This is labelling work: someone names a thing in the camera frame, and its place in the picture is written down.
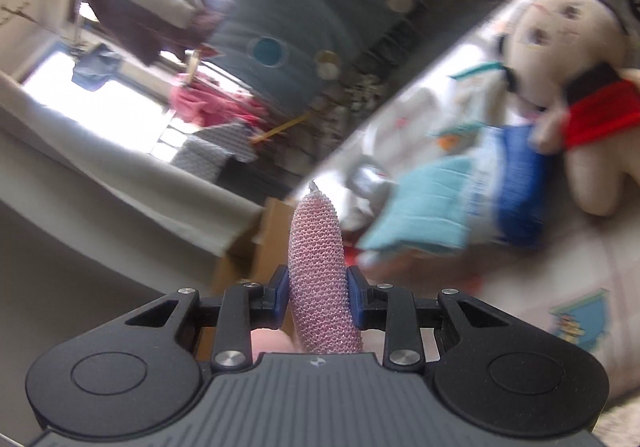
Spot blue tissue pack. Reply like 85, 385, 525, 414
470, 124, 548, 248

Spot blue patterned blanket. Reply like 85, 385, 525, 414
205, 0, 466, 103

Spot teal towel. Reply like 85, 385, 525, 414
357, 157, 476, 255

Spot plush doll with red dress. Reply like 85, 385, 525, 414
497, 0, 640, 218

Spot pink round plush toy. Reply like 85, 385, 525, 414
249, 328, 298, 357

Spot pink mesh sponge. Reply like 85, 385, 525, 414
290, 181, 365, 355

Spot pink hanging clothes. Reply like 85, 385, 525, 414
167, 77, 271, 128

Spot white curtain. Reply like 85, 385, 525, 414
0, 72, 266, 258

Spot polka dot cloth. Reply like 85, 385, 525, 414
170, 122, 256, 178

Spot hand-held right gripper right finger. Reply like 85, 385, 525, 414
345, 264, 506, 374

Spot checked printed tablecloth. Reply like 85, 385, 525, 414
295, 0, 640, 403

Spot brown cardboard box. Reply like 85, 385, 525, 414
195, 197, 301, 363

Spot brown hanging garment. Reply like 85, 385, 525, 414
87, 0, 226, 68

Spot blue hanging cloth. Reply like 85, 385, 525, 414
72, 47, 123, 90

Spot yellow stick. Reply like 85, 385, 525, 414
250, 111, 312, 144

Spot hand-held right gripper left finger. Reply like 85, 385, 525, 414
122, 264, 291, 374

